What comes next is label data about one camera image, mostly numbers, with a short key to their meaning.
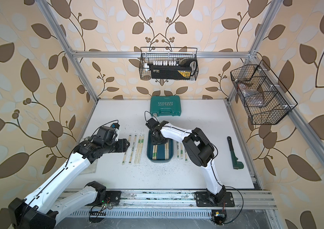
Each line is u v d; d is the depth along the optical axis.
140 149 0.93
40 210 0.39
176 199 0.75
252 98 0.70
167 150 0.91
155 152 0.91
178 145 0.94
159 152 0.91
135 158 0.89
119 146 0.68
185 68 0.83
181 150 0.93
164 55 0.91
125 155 0.89
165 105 1.11
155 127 0.72
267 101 0.73
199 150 0.53
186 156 0.89
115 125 0.70
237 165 0.85
